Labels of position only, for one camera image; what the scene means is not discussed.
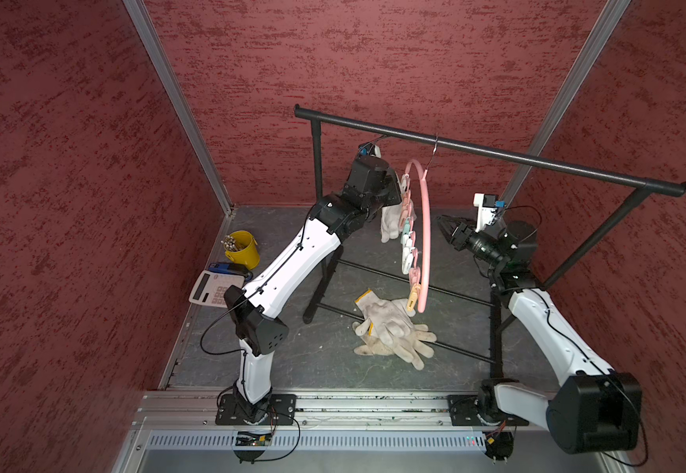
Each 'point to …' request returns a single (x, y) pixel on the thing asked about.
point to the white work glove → (391, 319)
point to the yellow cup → (242, 248)
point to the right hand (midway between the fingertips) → (435, 222)
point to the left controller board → (248, 439)
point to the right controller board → (499, 444)
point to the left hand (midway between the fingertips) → (393, 187)
